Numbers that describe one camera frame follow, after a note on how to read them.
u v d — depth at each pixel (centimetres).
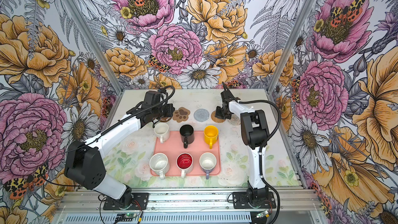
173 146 92
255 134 59
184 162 85
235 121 105
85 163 43
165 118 102
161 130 94
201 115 108
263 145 58
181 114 107
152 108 60
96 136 49
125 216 71
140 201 74
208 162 86
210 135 96
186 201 76
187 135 93
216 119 104
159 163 85
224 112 92
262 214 72
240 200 74
